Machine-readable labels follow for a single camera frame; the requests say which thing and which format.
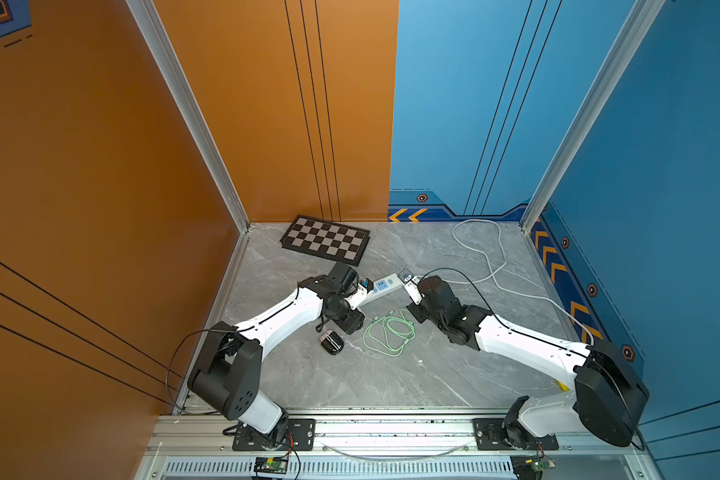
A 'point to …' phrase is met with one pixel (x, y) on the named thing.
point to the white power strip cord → (492, 276)
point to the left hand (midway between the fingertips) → (355, 314)
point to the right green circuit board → (541, 464)
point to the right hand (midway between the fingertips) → (415, 289)
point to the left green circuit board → (273, 465)
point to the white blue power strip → (382, 287)
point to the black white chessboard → (326, 239)
